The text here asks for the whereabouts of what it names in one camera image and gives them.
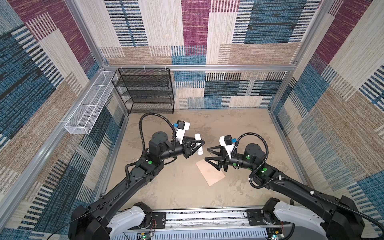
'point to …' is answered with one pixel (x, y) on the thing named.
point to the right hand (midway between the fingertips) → (207, 156)
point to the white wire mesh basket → (83, 119)
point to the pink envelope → (211, 173)
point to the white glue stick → (197, 136)
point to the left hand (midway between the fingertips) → (203, 141)
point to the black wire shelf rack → (146, 90)
